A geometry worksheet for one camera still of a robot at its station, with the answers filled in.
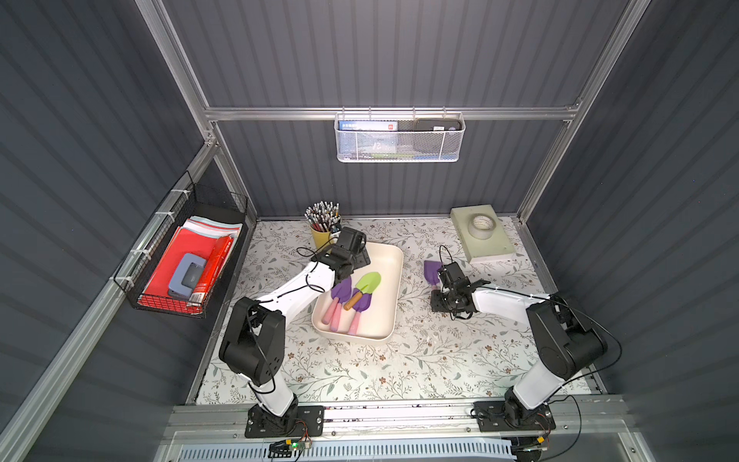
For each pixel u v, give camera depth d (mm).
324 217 960
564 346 463
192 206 828
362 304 942
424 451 771
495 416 724
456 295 736
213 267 691
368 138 899
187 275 667
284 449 716
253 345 455
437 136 827
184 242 745
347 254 695
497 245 1077
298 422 721
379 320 908
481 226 1119
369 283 992
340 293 970
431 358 844
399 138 888
